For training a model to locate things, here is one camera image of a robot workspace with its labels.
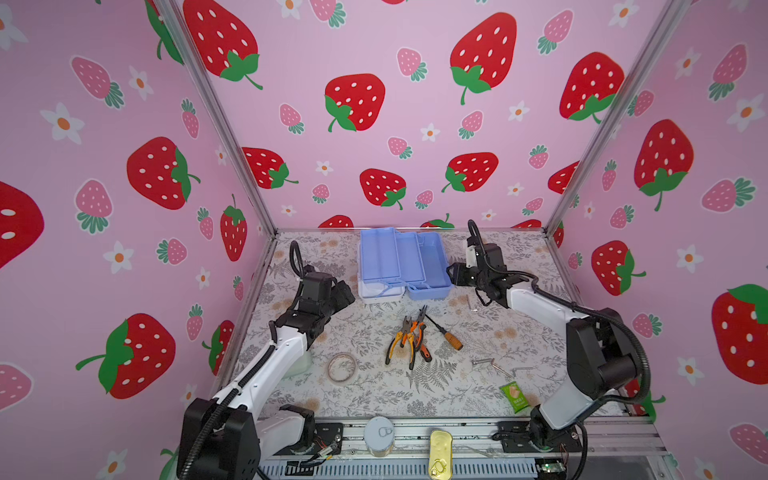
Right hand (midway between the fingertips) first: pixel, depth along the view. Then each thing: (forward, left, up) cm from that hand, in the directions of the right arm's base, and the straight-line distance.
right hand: (450, 268), depth 93 cm
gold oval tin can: (-49, +1, -10) cm, 50 cm away
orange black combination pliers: (-16, +8, -12) cm, 22 cm away
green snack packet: (-32, -19, -13) cm, 40 cm away
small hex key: (-2, -7, -13) cm, 15 cm away
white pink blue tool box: (+1, +19, -1) cm, 19 cm away
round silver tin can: (-47, +16, -8) cm, 50 cm away
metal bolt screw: (-23, -13, -15) cm, 30 cm away
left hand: (-14, +32, +2) cm, 35 cm away
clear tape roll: (-30, +30, -13) cm, 45 cm away
